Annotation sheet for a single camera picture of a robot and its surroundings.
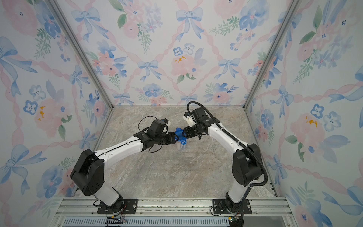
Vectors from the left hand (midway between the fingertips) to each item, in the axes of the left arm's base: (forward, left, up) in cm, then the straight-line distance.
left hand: (178, 137), depth 85 cm
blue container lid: (+1, -2, -3) cm, 4 cm away
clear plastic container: (0, -2, -11) cm, 11 cm away
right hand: (+4, -5, 0) cm, 7 cm away
